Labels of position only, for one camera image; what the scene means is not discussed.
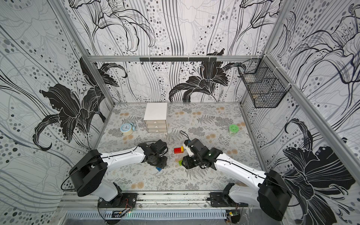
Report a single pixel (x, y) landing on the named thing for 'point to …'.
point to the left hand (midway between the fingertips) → (163, 166)
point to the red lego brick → (177, 150)
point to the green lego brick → (180, 162)
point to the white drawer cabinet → (155, 117)
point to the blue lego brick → (159, 168)
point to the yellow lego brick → (182, 149)
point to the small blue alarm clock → (127, 129)
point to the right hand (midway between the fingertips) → (186, 161)
